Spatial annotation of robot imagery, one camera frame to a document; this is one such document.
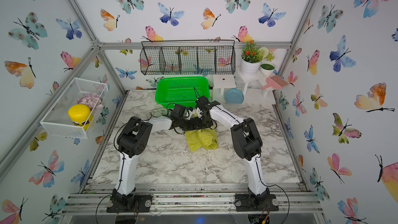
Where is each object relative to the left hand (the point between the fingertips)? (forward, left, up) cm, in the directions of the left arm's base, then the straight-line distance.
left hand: (202, 125), depth 99 cm
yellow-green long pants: (-15, -2, +10) cm, 18 cm away
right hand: (-3, +2, +4) cm, 5 cm away
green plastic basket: (+34, +17, -2) cm, 38 cm away
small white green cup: (+29, -43, +21) cm, 56 cm away
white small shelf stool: (+26, -47, +3) cm, 54 cm away
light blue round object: (+26, -24, -2) cm, 36 cm away
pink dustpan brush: (+24, -49, +14) cm, 56 cm away
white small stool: (+27, -13, +12) cm, 32 cm away
